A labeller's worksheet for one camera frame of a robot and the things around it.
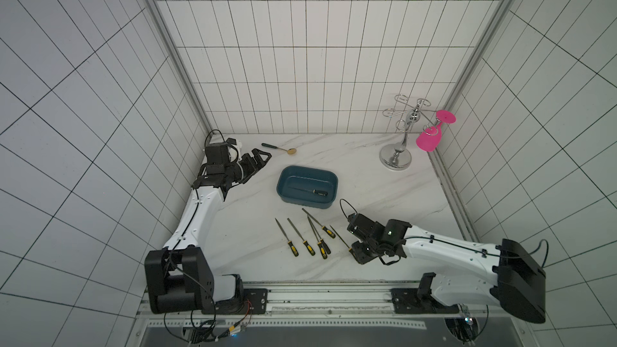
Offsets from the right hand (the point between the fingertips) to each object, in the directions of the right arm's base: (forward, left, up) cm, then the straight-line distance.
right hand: (352, 254), depth 80 cm
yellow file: (+25, +13, -1) cm, 28 cm away
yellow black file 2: (+1, +14, -2) cm, 14 cm away
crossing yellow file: (+7, +8, -1) cm, 11 cm away
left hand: (+23, +32, +18) cm, 44 cm away
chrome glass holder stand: (+46, -23, -2) cm, 52 cm away
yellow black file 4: (+2, +9, -2) cm, 9 cm away
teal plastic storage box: (+26, +18, -1) cm, 32 cm away
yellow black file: (+2, +22, -1) cm, 22 cm away
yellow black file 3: (+4, +12, -3) cm, 13 cm away
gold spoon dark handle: (+47, +28, -2) cm, 55 cm away
